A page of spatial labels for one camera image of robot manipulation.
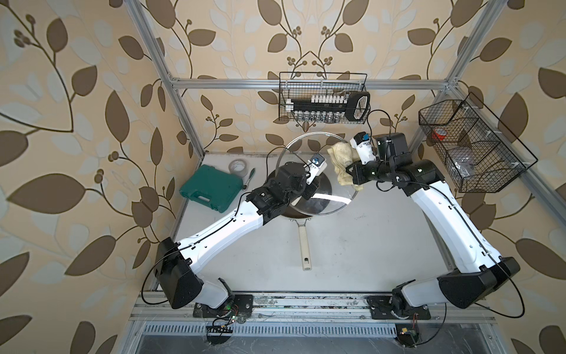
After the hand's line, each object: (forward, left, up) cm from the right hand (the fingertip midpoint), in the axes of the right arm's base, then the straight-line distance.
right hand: (347, 168), depth 73 cm
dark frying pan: (-9, +16, -11) cm, 21 cm away
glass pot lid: (+43, +14, -30) cm, 54 cm away
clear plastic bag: (+2, -40, 0) cm, 40 cm away
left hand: (0, +12, +1) cm, 12 cm away
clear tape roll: (+30, +47, -30) cm, 63 cm away
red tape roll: (+15, -37, 0) cm, 40 cm away
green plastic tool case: (+15, +56, -26) cm, 64 cm away
